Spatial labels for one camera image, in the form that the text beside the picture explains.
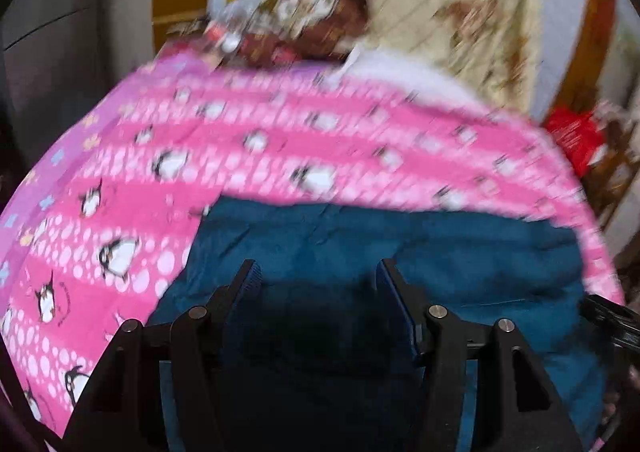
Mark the red shopping bag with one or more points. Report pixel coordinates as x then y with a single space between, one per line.
575 136

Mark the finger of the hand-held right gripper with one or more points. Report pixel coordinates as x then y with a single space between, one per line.
607 317

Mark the teal puffer jacket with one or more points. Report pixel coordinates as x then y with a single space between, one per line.
450 262

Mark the wooden shelf rack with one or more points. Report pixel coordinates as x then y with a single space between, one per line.
617 171

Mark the brown floral cloth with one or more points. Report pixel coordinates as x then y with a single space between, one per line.
320 16

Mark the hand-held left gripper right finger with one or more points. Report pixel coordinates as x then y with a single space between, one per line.
396 304

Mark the pink penguin print blanket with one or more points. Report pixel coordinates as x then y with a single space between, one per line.
250 141

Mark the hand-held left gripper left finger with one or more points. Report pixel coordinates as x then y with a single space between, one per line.
235 297

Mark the white pillow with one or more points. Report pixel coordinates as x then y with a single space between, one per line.
400 74

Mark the grey refrigerator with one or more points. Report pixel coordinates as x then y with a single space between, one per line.
45 31

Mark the small clear plastic bottle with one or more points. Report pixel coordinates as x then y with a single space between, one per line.
231 39

